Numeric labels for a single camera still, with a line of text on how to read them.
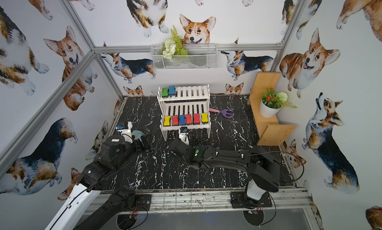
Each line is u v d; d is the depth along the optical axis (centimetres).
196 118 91
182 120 89
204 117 91
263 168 43
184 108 98
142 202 73
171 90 85
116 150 50
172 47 78
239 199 73
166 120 90
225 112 111
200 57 92
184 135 71
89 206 46
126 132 61
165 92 84
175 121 89
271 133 84
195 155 57
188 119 90
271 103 89
